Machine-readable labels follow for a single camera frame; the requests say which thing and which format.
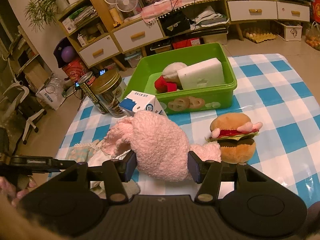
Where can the plush hamburger toy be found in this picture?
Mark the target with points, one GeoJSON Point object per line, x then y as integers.
{"type": "Point", "coordinates": [235, 133]}

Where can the glass jar gold lid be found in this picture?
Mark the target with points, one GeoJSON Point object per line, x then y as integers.
{"type": "Point", "coordinates": [109, 89]}

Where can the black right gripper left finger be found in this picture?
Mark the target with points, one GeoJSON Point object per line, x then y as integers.
{"type": "Point", "coordinates": [113, 173]}

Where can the purple ball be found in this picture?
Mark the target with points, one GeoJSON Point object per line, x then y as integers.
{"type": "Point", "coordinates": [68, 54]}

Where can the bag of oranges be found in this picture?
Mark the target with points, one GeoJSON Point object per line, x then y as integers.
{"type": "Point", "coordinates": [312, 36]}

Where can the person's left hand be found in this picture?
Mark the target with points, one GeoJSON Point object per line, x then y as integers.
{"type": "Point", "coordinates": [15, 193]}

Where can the blue white checkered tablecloth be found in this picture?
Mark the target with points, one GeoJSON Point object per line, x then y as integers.
{"type": "Point", "coordinates": [270, 91]}

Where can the white storage crate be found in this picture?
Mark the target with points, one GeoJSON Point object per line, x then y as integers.
{"type": "Point", "coordinates": [288, 31]}

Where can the white and red plush toy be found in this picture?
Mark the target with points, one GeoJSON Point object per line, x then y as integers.
{"type": "Point", "coordinates": [169, 80]}

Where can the white office chair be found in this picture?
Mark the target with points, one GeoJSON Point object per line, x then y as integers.
{"type": "Point", "coordinates": [19, 109]}

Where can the wooden cabinet with white drawers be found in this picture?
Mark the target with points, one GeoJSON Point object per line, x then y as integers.
{"type": "Point", "coordinates": [136, 33]}

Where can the black handbag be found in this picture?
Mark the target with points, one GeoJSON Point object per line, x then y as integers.
{"type": "Point", "coordinates": [174, 23]}

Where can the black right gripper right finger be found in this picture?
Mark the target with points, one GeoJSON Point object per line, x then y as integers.
{"type": "Point", "coordinates": [206, 173]}

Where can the potted green plant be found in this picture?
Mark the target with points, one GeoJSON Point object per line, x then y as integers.
{"type": "Point", "coordinates": [42, 12]}

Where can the red box under cabinet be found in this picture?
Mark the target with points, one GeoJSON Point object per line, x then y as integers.
{"type": "Point", "coordinates": [186, 43]}

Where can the pink plush towel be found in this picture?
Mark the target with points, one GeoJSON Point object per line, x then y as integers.
{"type": "Point", "coordinates": [161, 147]}

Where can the blue white milk carton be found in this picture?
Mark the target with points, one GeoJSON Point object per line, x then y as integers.
{"type": "Point", "coordinates": [138, 101]}

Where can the white foam block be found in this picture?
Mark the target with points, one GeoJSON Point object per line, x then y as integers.
{"type": "Point", "coordinates": [201, 75]}

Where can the red gift bag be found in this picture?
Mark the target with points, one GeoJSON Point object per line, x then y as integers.
{"type": "Point", "coordinates": [315, 10]}

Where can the white cloth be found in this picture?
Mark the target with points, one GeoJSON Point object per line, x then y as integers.
{"type": "Point", "coordinates": [97, 160]}

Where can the green plastic bin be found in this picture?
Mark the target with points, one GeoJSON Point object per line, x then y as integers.
{"type": "Point", "coordinates": [150, 69]}

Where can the egg tray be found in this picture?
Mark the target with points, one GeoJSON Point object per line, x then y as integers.
{"type": "Point", "coordinates": [258, 35]}

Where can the tall printed drink can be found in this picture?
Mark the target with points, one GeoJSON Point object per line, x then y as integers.
{"type": "Point", "coordinates": [85, 83]}

